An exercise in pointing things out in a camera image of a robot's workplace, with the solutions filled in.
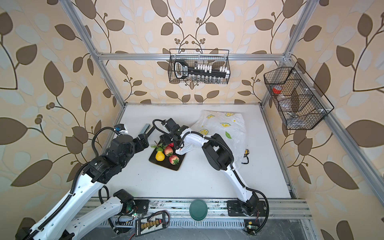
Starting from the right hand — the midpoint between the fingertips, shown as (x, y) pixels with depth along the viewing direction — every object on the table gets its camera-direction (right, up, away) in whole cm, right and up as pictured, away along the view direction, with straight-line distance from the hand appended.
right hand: (166, 139), depth 97 cm
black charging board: (-4, -36, -29) cm, 46 cm away
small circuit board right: (+47, -38, -26) cm, 66 cm away
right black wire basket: (+73, +20, -23) cm, 79 cm away
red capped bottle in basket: (+69, +31, -8) cm, 76 cm away
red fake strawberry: (+7, -11, -11) cm, 17 cm away
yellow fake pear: (-2, -9, -9) cm, 13 cm away
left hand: (-6, +4, -25) cm, 26 cm away
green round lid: (+21, -27, -31) cm, 47 cm away
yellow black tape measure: (+51, -7, -8) cm, 52 cm away
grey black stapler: (-13, +6, +5) cm, 15 cm away
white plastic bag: (+41, +9, -6) cm, 42 cm away
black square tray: (+2, -13, -9) cm, 16 cm away
